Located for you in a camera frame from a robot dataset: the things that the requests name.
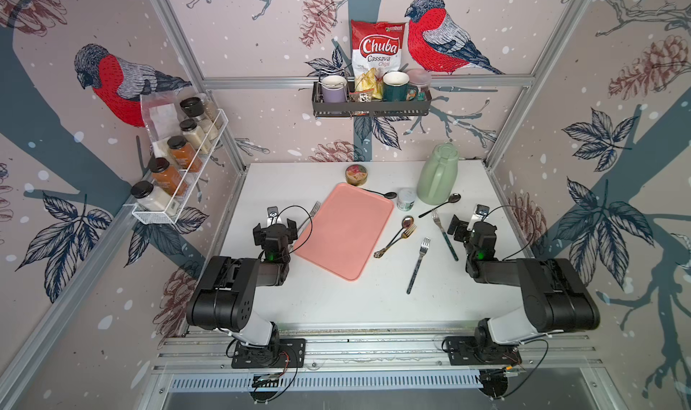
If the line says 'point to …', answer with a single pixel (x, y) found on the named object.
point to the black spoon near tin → (389, 195)
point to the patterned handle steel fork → (426, 243)
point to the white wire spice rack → (157, 214)
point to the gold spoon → (406, 222)
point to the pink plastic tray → (344, 233)
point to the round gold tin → (356, 174)
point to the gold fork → (406, 234)
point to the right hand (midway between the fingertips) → (468, 215)
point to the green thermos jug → (438, 173)
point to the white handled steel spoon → (407, 222)
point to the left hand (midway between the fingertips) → (279, 215)
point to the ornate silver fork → (312, 213)
